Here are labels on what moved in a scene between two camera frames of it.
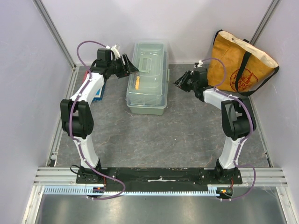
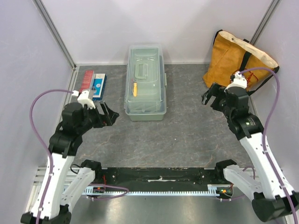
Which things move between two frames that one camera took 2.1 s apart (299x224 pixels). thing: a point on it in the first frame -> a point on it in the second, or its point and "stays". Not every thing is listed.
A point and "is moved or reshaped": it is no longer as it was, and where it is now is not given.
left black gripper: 125,73 -> 109,118
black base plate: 158,179 stays
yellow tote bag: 247,68 stays
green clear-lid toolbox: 147,91 is moved or reshaped
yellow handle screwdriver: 138,82 -> 135,89
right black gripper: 186,79 -> 217,98
